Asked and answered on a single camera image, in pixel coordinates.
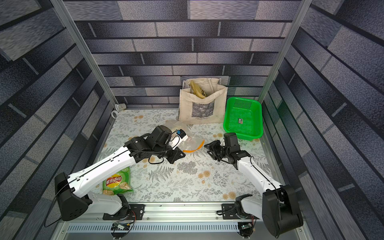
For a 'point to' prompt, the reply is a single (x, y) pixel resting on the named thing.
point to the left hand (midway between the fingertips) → (185, 155)
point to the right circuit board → (246, 230)
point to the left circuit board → (120, 226)
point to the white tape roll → (114, 114)
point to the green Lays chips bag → (118, 183)
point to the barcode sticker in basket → (240, 120)
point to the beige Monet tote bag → (203, 100)
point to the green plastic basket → (244, 117)
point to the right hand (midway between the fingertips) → (204, 146)
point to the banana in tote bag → (196, 90)
